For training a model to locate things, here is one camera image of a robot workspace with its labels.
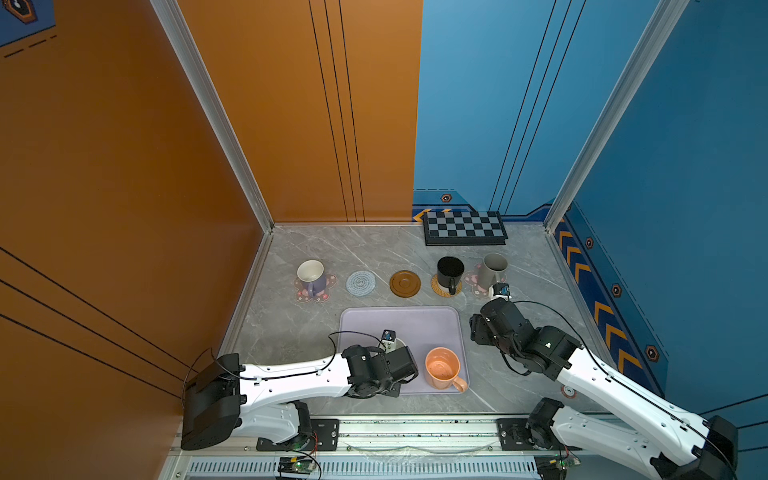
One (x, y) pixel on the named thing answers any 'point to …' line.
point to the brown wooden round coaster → (405, 283)
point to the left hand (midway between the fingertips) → (395, 381)
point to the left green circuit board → (296, 464)
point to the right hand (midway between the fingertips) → (475, 323)
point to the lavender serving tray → (420, 328)
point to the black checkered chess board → (464, 228)
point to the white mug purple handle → (311, 272)
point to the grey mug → (489, 271)
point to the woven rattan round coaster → (444, 291)
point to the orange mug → (442, 366)
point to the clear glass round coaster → (361, 283)
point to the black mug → (449, 272)
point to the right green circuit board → (554, 467)
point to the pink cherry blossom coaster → (471, 281)
